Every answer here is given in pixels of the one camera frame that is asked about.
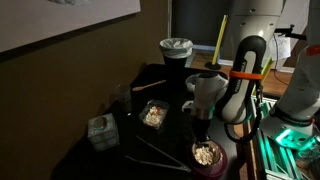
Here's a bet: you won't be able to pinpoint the white trash bag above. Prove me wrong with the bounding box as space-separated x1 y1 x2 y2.
159 37 194 60

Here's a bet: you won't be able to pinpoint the black cable bundle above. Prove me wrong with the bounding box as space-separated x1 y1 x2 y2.
223 78 264 145

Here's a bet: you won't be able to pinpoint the black trash can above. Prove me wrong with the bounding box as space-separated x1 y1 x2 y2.
163 54 188 88

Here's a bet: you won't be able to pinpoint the aluminium frame stand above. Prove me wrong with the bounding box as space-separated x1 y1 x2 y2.
249 94 320 180

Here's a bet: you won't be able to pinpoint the clear rounded plastic container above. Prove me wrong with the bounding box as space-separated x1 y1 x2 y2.
184 73 201 94

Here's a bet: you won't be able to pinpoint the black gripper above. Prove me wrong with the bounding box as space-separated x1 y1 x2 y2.
192 117 214 145

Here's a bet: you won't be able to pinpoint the purple plastic bowl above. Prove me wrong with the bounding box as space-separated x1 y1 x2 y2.
188 139 229 179

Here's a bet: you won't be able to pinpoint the white wall picture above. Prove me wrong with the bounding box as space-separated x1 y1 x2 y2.
0 0 142 54

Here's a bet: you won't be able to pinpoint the yellow bar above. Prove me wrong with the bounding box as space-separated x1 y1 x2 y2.
253 56 275 97

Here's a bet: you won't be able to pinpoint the white paper sheet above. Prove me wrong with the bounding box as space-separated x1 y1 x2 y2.
268 34 292 62

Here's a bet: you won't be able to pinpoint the orange cable strap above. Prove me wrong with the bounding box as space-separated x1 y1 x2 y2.
305 44 320 57
229 70 264 81

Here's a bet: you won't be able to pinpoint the white beans batch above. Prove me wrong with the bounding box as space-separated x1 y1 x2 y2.
194 146 215 166

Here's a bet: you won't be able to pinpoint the white panel door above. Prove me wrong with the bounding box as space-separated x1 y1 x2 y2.
276 0 311 73

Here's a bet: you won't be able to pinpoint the clear glass cup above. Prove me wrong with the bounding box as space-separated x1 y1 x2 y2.
111 84 133 113

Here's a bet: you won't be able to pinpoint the white and orange snack mix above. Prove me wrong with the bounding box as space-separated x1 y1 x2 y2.
143 105 166 128

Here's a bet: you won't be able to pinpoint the metal tongs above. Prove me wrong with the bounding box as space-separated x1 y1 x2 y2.
124 134 193 173

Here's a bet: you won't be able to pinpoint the teal patterned tissue box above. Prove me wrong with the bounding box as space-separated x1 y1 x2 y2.
87 113 120 153

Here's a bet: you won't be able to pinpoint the clear rectangular food container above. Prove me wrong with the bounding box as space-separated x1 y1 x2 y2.
138 99 170 130

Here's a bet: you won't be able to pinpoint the wooden spoon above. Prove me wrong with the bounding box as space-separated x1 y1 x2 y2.
132 79 167 92

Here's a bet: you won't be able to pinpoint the yellow pole with black base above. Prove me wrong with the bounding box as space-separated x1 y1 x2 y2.
204 14 230 71

